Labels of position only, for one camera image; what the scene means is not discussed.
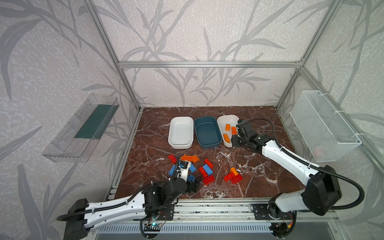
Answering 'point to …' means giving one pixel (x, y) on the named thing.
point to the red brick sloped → (228, 177)
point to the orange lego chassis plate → (194, 158)
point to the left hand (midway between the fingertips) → (197, 171)
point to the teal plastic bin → (207, 131)
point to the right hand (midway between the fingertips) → (234, 135)
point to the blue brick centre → (192, 168)
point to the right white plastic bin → (231, 119)
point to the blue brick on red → (207, 169)
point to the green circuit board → (154, 227)
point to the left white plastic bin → (181, 132)
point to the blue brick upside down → (190, 178)
